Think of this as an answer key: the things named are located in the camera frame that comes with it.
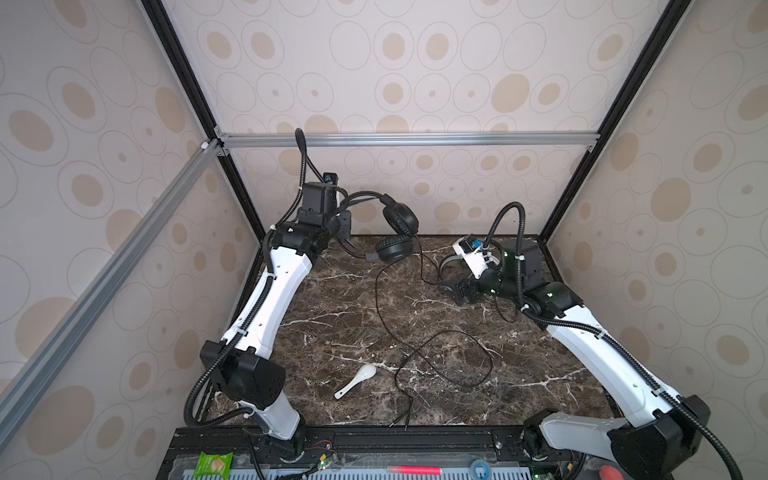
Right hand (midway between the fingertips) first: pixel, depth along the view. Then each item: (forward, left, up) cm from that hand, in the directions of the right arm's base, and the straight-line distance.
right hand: (451, 270), depth 74 cm
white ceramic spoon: (-15, +23, -27) cm, 38 cm away
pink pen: (-38, +11, -29) cm, 49 cm away
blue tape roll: (-37, -5, -27) cm, 46 cm away
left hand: (+13, +26, +10) cm, 31 cm away
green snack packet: (-37, +57, -25) cm, 73 cm away
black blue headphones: (+4, +14, +6) cm, 16 cm away
